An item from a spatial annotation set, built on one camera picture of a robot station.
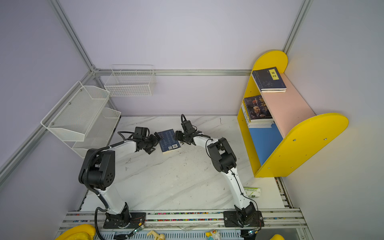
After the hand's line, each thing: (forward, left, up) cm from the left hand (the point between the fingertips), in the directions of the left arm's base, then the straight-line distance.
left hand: (160, 142), depth 97 cm
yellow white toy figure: (-50, -32, -2) cm, 60 cm away
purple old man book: (+13, -63, +17) cm, 67 cm away
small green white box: (-32, -55, -1) cm, 63 cm away
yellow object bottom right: (-51, -62, -2) cm, 80 cm away
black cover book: (+6, -65, +15) cm, 67 cm away
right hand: (+7, -10, -2) cm, 12 cm away
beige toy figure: (-51, -6, -4) cm, 51 cm away
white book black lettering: (+6, -61, +11) cm, 63 cm away
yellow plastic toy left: (-49, +28, -2) cm, 57 cm away
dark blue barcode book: (+4, -5, -5) cm, 8 cm away
